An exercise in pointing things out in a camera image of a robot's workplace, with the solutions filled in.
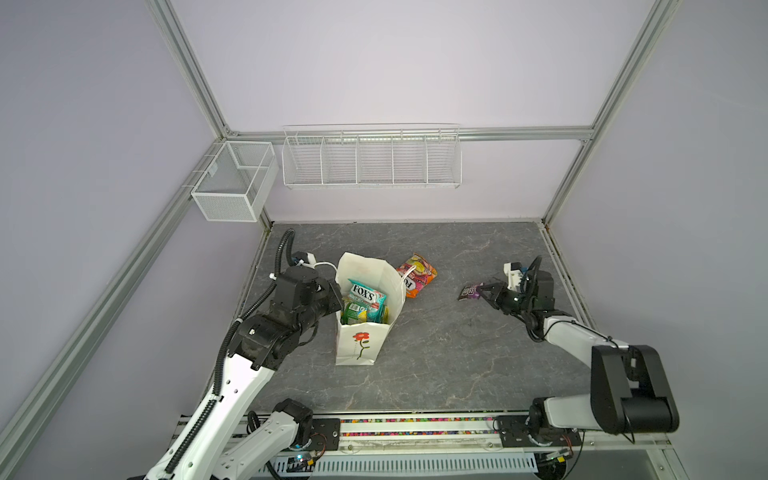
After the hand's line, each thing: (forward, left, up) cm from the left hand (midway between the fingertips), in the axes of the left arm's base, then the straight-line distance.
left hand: (341, 291), depth 70 cm
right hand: (+8, -38, -17) cm, 42 cm away
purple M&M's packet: (+8, -36, -19) cm, 42 cm away
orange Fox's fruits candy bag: (+18, -22, -23) cm, 36 cm away
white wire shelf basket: (+49, -8, +3) cm, 50 cm away
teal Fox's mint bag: (+3, -7, -11) cm, 14 cm away
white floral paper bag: (+8, -11, -7) cm, 15 cm away
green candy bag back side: (0, -1, -12) cm, 12 cm away
